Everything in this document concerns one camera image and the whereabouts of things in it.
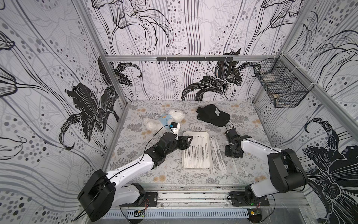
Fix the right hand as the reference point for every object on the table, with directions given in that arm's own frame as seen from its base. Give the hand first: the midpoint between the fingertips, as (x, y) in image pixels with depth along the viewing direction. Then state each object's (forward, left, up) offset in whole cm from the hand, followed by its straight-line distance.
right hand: (231, 152), depth 92 cm
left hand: (0, +28, +17) cm, 33 cm away
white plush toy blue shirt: (+19, +45, +12) cm, 50 cm away
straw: (-3, +17, +3) cm, 18 cm away
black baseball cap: (+28, +11, +7) cm, 31 cm away
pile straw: (-7, +10, +3) cm, 12 cm away
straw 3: (0, +21, +2) cm, 21 cm away
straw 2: (-2, +19, +3) cm, 19 cm away
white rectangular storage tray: (-3, +22, +3) cm, 23 cm away
